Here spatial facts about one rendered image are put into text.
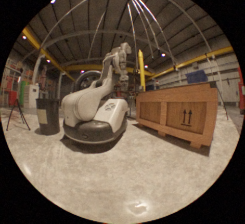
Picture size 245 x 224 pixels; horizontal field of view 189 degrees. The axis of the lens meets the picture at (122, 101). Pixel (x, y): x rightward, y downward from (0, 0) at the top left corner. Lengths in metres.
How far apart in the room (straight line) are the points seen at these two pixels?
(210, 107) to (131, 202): 0.62
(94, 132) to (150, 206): 0.45
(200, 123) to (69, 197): 0.79
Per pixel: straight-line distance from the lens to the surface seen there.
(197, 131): 0.65
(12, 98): 5.82
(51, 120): 0.85
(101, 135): 0.46
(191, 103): 0.63
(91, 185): 0.39
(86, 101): 0.48
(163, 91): 0.74
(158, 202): 0.36
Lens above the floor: 0.34
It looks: level
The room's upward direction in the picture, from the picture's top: straight up
